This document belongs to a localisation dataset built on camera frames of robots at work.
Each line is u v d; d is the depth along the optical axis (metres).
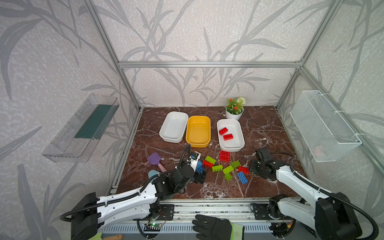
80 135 0.66
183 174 0.56
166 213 0.73
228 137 1.02
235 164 0.89
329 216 0.40
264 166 0.65
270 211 0.67
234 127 1.07
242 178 0.83
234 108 1.00
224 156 0.94
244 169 0.87
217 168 0.86
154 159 0.93
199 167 0.88
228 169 0.87
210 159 0.91
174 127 1.09
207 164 0.87
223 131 1.05
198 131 1.02
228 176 0.85
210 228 0.68
